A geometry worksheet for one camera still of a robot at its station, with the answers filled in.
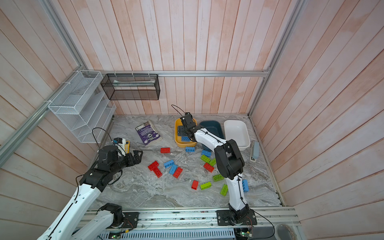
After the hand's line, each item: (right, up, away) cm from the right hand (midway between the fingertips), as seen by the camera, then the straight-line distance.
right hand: (184, 129), depth 99 cm
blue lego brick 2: (+1, -7, +2) cm, 7 cm away
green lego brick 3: (+13, -32, -16) cm, 38 cm away
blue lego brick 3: (+15, -16, -1) cm, 22 cm away
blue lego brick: (+4, -13, -1) cm, 14 cm away
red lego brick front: (+7, -32, -15) cm, 36 cm away
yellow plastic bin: (-4, -7, +5) cm, 9 cm away
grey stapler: (+45, -14, -6) cm, 48 cm away
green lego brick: (+18, -22, -5) cm, 29 cm away
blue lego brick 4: (-9, -22, -7) cm, 25 cm away
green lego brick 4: (+24, -35, -15) cm, 45 cm away
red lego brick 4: (+15, -24, -8) cm, 29 cm away
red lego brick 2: (-15, -28, -11) cm, 34 cm away
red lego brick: (-19, -24, -9) cm, 31 cm away
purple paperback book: (-27, -3, +8) cm, 28 cm away
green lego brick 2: (+20, -29, -13) cm, 37 cm away
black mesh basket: (-38, +30, +5) cm, 49 cm away
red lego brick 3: (-4, -26, -10) cm, 29 cm away
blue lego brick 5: (-7, -25, -8) cm, 27 cm away
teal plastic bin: (+22, +1, +9) cm, 23 cm away
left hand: (-25, -15, -21) cm, 36 cm away
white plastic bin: (+40, -1, +11) cm, 41 cm away
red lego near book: (-13, -14, -1) cm, 19 cm away
